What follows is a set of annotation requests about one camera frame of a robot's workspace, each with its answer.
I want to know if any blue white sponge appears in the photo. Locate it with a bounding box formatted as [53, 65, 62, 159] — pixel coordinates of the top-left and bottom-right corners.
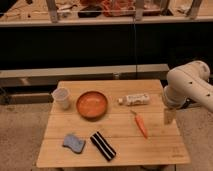
[63, 134, 86, 154]

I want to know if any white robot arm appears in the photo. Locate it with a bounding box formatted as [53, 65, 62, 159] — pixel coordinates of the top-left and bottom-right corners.
[162, 60, 213, 125]

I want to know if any orange carrot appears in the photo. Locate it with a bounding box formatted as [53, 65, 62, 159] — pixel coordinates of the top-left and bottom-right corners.
[130, 110, 148, 139]

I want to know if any white plastic bottle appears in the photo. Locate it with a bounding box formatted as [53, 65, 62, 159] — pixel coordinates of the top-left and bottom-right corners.
[118, 93, 150, 106]

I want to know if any orange bowl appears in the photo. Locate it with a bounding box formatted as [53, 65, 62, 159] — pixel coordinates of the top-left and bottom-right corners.
[76, 91, 108, 119]

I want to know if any wooden table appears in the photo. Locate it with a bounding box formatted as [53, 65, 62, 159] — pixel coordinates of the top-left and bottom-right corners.
[37, 80, 190, 168]

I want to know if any clear plastic cup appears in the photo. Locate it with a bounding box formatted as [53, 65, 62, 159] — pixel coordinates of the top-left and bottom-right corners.
[51, 88, 70, 110]

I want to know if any red object on shelf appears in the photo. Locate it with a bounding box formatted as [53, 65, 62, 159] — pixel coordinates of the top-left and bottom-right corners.
[101, 0, 161, 17]

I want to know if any vertical black cable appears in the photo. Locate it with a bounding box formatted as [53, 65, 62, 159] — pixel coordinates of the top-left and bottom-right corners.
[132, 16, 139, 80]

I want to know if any metal shelf rail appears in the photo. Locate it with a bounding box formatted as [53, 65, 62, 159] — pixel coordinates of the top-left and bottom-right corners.
[0, 64, 169, 87]

